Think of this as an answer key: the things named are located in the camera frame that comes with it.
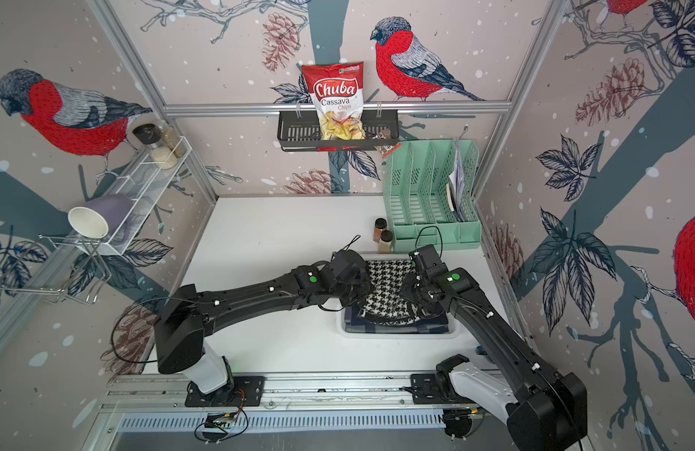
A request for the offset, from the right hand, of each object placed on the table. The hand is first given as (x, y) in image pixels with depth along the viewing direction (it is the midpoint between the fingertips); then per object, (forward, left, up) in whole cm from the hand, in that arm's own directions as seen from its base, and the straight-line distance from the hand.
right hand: (403, 289), depth 80 cm
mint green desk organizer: (+41, -14, -1) cm, 43 cm away
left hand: (-1, +6, +4) cm, 7 cm away
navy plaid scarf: (-9, +13, -3) cm, 16 cm away
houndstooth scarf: (-5, +5, +1) cm, 8 cm away
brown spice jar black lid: (+27, +6, -4) cm, 28 cm away
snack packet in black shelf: (+39, +6, +20) cm, 45 cm away
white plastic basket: (-8, -14, -3) cm, 16 cm away
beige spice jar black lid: (+20, +4, -5) cm, 21 cm away
